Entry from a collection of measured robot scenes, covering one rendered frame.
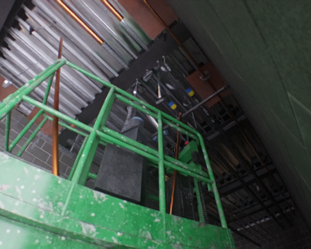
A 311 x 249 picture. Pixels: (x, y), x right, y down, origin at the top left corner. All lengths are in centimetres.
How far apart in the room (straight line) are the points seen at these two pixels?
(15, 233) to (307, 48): 89
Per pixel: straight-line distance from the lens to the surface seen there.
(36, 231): 82
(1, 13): 303
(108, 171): 104
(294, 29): 23
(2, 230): 83
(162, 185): 107
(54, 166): 98
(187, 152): 177
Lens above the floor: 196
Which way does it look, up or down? 53 degrees up
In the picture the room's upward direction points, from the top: straight up
